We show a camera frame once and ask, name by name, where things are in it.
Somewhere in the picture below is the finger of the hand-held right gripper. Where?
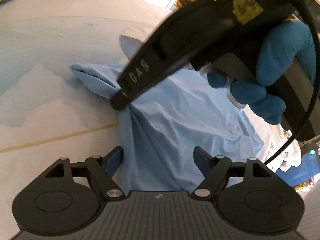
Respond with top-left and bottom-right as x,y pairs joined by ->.
111,87 -> 133,111

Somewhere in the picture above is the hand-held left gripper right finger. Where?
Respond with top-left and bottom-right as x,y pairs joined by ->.
191,146 -> 273,202

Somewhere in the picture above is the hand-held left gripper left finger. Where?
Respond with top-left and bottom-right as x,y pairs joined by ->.
45,145 -> 126,201

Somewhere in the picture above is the light blue shirt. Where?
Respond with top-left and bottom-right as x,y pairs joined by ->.
70,29 -> 264,192

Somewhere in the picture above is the person's right hand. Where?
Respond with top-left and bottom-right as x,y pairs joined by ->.
208,20 -> 316,125

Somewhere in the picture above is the white crumpled cloth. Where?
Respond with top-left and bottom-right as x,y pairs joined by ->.
265,122 -> 303,173

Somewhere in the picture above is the blue box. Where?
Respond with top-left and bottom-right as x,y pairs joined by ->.
275,152 -> 320,188

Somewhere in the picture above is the black cable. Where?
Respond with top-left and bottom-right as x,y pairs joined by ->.
264,0 -> 320,167

